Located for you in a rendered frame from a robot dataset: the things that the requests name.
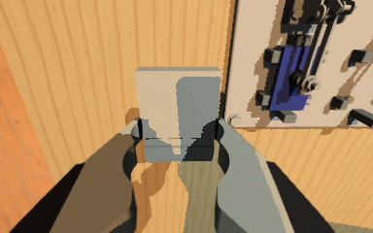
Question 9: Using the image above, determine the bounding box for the black toggle clamp with red handle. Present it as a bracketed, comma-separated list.
[281, 0, 357, 95]

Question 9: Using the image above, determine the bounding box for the beige fixture plate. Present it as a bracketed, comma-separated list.
[222, 0, 373, 127]

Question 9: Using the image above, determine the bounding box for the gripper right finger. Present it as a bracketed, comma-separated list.
[215, 117, 335, 233]

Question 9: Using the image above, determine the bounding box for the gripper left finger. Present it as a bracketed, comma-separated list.
[9, 117, 143, 233]

